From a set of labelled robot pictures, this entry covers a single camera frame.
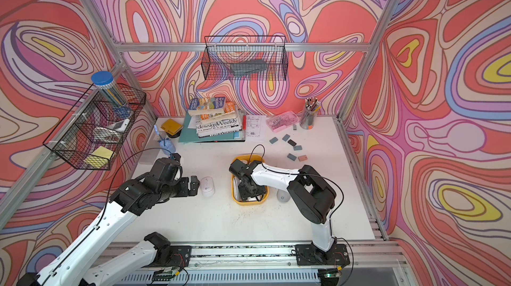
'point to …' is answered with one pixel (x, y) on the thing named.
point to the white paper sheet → (255, 128)
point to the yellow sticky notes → (99, 157)
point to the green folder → (189, 135)
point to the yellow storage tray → (235, 192)
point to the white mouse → (207, 186)
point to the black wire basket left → (90, 136)
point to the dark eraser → (291, 142)
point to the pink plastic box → (281, 122)
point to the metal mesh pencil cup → (309, 113)
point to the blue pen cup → (166, 143)
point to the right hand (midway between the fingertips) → (253, 198)
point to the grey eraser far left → (274, 140)
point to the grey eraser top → (286, 137)
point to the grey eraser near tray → (291, 157)
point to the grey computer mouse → (283, 195)
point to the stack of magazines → (213, 116)
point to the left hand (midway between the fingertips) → (191, 183)
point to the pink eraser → (303, 157)
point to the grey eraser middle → (297, 147)
